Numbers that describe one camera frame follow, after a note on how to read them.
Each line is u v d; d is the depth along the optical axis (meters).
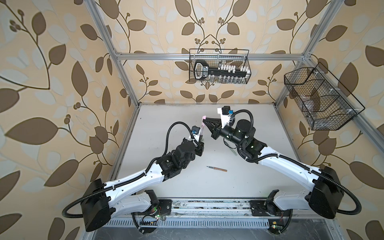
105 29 0.81
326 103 0.72
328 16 0.74
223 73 0.83
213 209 0.75
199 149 0.63
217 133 0.61
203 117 0.68
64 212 0.39
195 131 0.62
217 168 0.87
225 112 0.59
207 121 0.67
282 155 0.50
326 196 0.39
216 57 0.90
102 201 0.40
